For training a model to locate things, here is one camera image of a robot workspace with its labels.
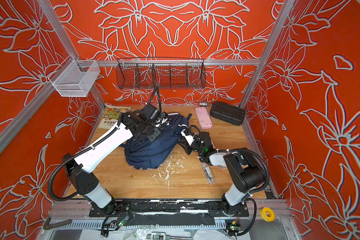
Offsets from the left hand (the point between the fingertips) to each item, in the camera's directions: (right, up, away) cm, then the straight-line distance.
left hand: (155, 129), depth 77 cm
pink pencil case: (+31, +7, +33) cm, 46 cm away
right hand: (+12, -8, +11) cm, 18 cm away
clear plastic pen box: (+30, -25, +6) cm, 39 cm away
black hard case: (+50, +9, +29) cm, 58 cm away
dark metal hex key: (-49, -45, -9) cm, 67 cm away
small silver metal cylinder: (+32, +18, +40) cm, 55 cm away
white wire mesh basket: (-53, +31, +15) cm, 64 cm away
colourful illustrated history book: (-40, +9, +37) cm, 55 cm away
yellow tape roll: (+54, -41, -7) cm, 68 cm away
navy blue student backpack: (-6, -12, -2) cm, 14 cm away
